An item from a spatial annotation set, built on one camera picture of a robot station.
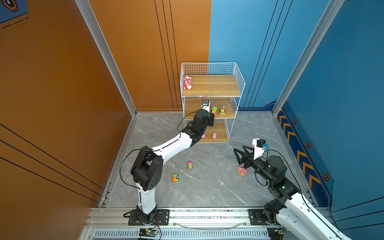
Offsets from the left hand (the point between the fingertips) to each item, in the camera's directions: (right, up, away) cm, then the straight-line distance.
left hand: (210, 109), depth 85 cm
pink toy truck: (-12, -33, +4) cm, 35 cm away
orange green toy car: (-20, -39, 0) cm, 44 cm away
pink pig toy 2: (+4, -16, +17) cm, 24 cm away
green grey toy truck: (+7, -1, -2) cm, 7 cm away
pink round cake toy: (+18, -36, +1) cm, 40 cm away
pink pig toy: (-3, -17, +17) cm, 24 cm away
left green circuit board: (-31, -60, -14) cm, 69 cm away
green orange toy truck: (+2, -1, -1) cm, 3 cm away
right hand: (+12, -21, -12) cm, 27 cm away
